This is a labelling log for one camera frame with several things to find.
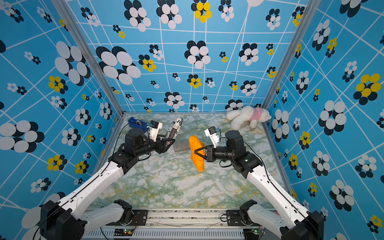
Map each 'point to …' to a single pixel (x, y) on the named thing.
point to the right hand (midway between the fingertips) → (198, 151)
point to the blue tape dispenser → (137, 124)
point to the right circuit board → (251, 233)
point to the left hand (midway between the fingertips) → (173, 137)
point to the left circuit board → (125, 232)
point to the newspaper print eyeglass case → (172, 132)
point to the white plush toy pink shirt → (248, 114)
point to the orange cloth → (195, 144)
